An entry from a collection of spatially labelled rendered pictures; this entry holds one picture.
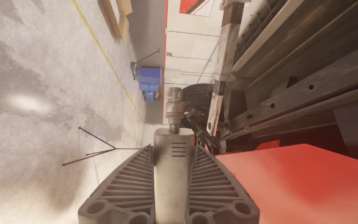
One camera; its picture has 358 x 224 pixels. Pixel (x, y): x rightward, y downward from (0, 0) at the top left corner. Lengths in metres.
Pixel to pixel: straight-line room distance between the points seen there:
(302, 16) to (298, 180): 0.62
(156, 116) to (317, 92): 8.75
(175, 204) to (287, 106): 0.54
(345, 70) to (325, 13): 0.32
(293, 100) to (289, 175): 0.26
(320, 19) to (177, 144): 0.77
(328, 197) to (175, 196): 0.44
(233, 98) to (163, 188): 1.07
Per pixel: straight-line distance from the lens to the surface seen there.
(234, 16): 0.81
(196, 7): 4.48
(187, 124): 1.82
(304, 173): 0.58
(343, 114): 0.61
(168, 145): 0.16
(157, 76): 5.84
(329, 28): 0.86
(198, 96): 1.39
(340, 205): 0.55
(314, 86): 0.58
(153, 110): 9.19
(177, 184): 0.18
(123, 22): 4.21
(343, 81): 0.55
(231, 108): 1.19
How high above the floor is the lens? 1.17
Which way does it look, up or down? 7 degrees up
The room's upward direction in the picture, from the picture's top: 92 degrees clockwise
